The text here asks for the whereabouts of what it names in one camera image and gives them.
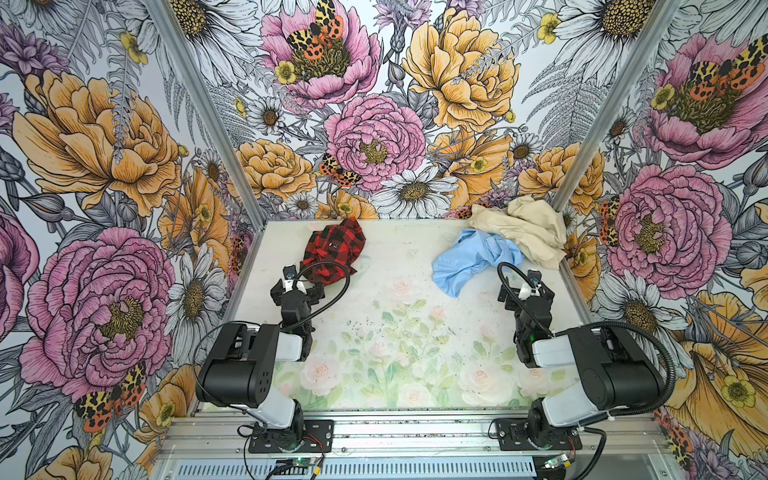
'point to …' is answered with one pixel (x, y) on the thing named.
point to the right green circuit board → (555, 461)
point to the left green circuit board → (303, 462)
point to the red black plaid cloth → (332, 252)
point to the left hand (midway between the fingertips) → (299, 282)
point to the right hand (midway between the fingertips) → (522, 286)
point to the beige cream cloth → (534, 227)
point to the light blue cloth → (455, 269)
